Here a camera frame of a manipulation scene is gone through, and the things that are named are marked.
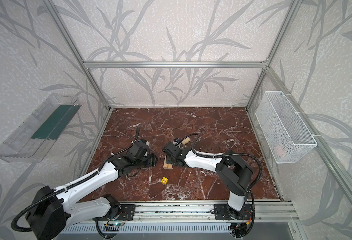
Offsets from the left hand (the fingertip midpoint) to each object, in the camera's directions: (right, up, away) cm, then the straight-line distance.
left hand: (156, 155), depth 83 cm
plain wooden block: (+5, -8, +4) cm, 10 cm away
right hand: (+7, 0, +6) cm, 9 cm away
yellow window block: (+5, -14, -1) cm, 15 cm away
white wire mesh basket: (+59, +12, -23) cm, 64 cm away
